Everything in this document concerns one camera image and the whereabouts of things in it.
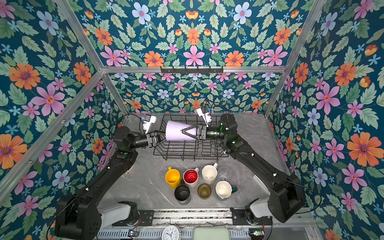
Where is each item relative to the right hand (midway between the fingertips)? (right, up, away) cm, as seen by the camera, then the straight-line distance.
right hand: (185, 131), depth 63 cm
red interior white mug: (0, -28, +23) cm, 36 cm away
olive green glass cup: (+8, -33, +19) cm, 39 cm away
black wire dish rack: (+12, -10, +36) cm, 40 cm away
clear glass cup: (+19, -24, +17) cm, 35 cm away
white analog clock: (-7, -46, +4) cm, 47 cm away
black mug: (-4, -34, +17) cm, 38 cm away
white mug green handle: (+19, -33, +19) cm, 43 cm away
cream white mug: (+11, -24, +21) cm, 34 cm away
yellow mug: (-10, -28, +23) cm, 37 cm away
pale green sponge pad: (+11, -47, +5) cm, 49 cm away
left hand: (-7, -2, +1) cm, 7 cm away
